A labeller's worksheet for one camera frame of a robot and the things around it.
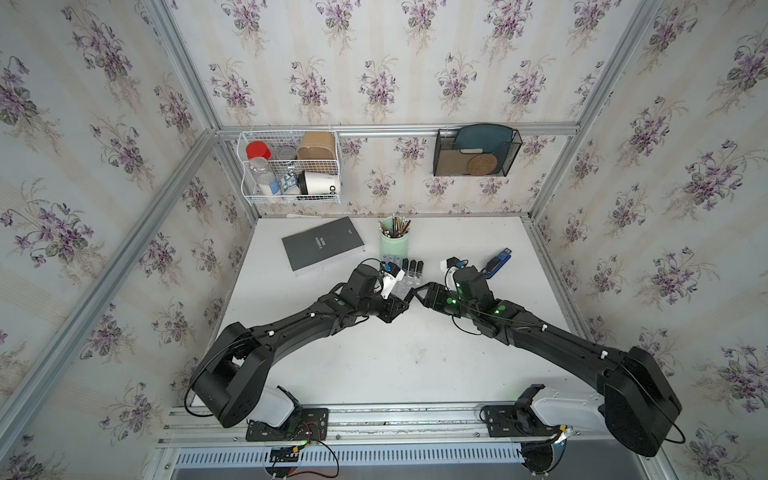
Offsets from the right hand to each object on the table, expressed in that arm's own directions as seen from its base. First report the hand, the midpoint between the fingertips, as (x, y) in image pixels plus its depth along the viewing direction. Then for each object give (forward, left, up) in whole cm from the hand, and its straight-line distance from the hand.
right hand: (421, 293), depth 81 cm
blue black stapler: (+19, -27, -11) cm, 35 cm away
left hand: (-3, +3, -3) cm, 6 cm away
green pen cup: (+20, +8, +1) cm, 22 cm away
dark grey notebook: (+26, +36, -11) cm, 46 cm away
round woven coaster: (+42, -21, +12) cm, 49 cm away
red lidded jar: (+40, +51, +19) cm, 67 cm away
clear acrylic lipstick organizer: (+1, +4, +5) cm, 7 cm away
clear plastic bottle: (+31, +48, +16) cm, 60 cm away
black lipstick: (+15, +4, -7) cm, 17 cm away
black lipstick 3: (+14, -1, -8) cm, 16 cm away
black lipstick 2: (+14, +2, -8) cm, 16 cm away
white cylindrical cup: (+33, +32, +12) cm, 47 cm away
